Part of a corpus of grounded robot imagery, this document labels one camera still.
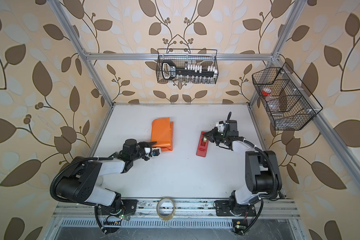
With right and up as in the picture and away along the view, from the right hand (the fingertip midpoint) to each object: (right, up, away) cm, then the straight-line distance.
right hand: (203, 135), depth 89 cm
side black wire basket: (+41, +17, -16) cm, 47 cm away
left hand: (-30, -4, +2) cm, 30 cm away
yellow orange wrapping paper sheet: (-26, +1, +7) cm, 27 cm away
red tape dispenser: (0, -8, +4) cm, 9 cm away
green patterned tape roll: (+1, -3, +2) cm, 4 cm away
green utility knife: (-55, -13, +4) cm, 56 cm away
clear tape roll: (-21, -39, -17) cm, 47 cm away
